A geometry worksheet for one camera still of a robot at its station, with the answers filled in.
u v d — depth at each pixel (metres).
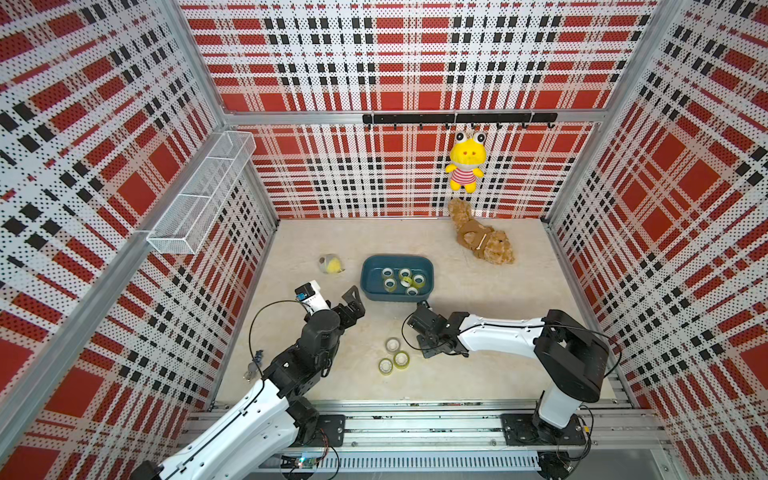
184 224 0.70
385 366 0.84
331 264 1.04
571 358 0.45
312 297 0.64
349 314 0.67
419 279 1.02
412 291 0.99
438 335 0.66
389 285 1.01
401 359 0.86
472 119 0.89
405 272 1.04
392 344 0.88
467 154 0.92
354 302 0.69
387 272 1.04
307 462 0.69
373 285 1.02
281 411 0.50
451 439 0.73
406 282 1.01
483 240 1.03
